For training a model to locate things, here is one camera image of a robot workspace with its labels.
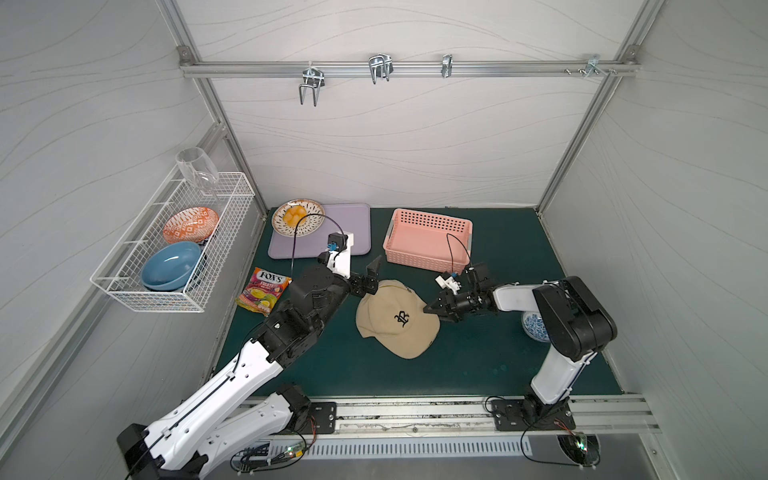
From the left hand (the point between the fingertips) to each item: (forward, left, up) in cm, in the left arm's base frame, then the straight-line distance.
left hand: (363, 253), depth 67 cm
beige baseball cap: (-4, -7, -26) cm, 27 cm away
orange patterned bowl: (+7, +42, +1) cm, 43 cm away
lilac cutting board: (+38, +14, -30) cm, 51 cm away
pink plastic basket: (+32, -20, -33) cm, 50 cm away
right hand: (0, -17, -29) cm, 34 cm away
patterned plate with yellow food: (+39, +31, -29) cm, 58 cm away
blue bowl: (-6, +41, +2) cm, 41 cm away
